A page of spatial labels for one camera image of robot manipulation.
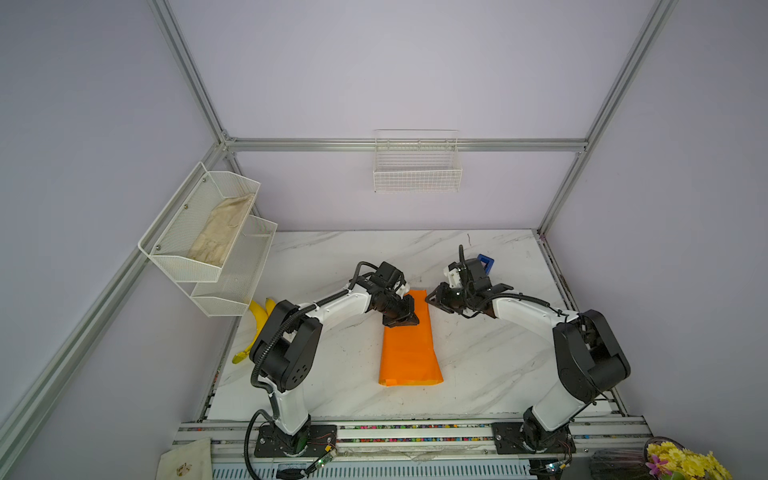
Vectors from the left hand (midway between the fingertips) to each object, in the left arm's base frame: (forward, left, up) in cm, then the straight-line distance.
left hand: (417, 322), depth 85 cm
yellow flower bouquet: (-35, -41, +16) cm, 56 cm away
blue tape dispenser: (+24, -27, -3) cm, 36 cm away
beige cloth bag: (-33, +56, -9) cm, 66 cm away
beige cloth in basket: (+12, +55, +21) cm, 60 cm away
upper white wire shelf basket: (+14, +60, +21) cm, 65 cm away
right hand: (+7, -3, +1) cm, 8 cm away
